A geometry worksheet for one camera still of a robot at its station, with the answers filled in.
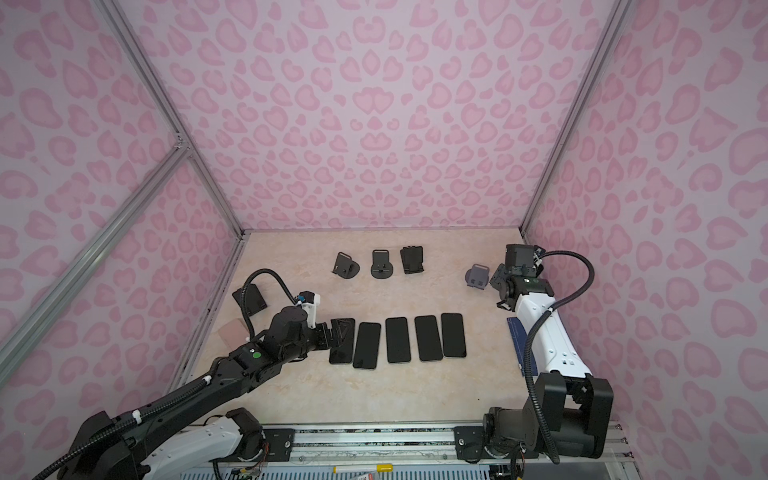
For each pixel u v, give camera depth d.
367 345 0.91
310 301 0.73
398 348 0.88
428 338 0.91
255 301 0.95
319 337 0.71
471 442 0.73
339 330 0.72
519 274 0.63
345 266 1.04
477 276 1.03
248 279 0.61
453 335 0.93
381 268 1.04
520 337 0.90
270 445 0.72
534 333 0.46
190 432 0.56
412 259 1.07
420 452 0.73
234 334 0.93
